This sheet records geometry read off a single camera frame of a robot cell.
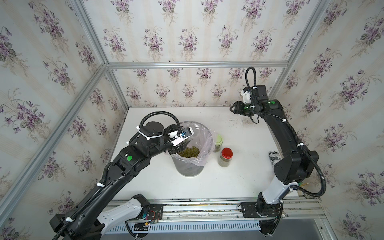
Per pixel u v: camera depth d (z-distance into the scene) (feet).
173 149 1.81
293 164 1.45
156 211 2.39
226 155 2.63
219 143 2.88
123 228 2.26
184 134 1.61
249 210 2.40
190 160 2.06
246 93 2.43
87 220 1.20
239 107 2.39
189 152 2.98
